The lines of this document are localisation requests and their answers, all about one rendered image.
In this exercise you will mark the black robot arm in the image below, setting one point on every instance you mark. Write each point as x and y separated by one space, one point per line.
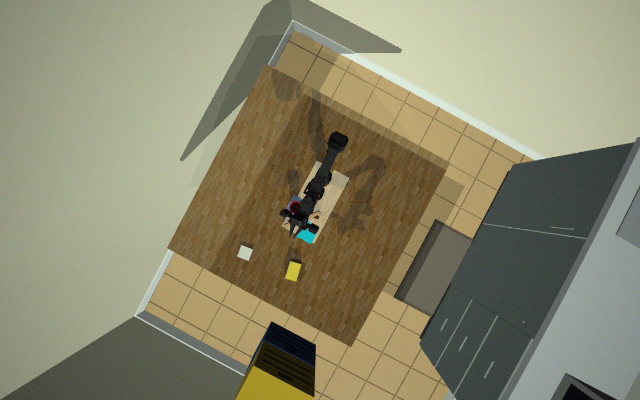
336 144

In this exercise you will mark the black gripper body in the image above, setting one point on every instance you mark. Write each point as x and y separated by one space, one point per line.
311 227

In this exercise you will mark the yellow rectangular block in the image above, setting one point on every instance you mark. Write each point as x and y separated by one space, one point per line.
293 270

